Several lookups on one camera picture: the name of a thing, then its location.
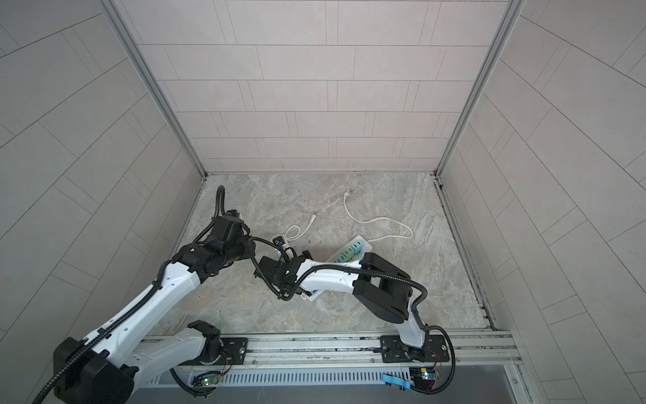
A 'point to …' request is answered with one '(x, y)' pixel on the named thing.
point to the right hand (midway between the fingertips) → (295, 266)
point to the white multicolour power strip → (352, 253)
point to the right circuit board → (422, 378)
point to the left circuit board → (210, 380)
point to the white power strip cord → (364, 221)
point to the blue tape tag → (396, 380)
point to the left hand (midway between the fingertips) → (257, 241)
